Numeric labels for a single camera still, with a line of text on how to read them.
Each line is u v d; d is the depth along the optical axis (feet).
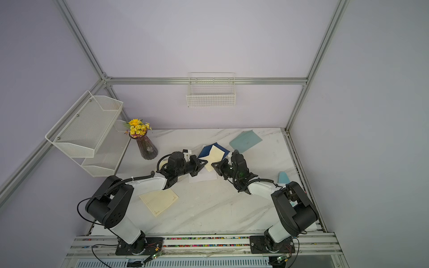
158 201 2.81
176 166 2.31
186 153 2.82
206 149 3.48
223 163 2.55
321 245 2.45
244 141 3.76
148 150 3.23
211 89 3.14
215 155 2.90
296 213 1.46
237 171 2.26
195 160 2.61
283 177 3.13
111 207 1.49
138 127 2.84
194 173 2.68
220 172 2.57
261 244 2.41
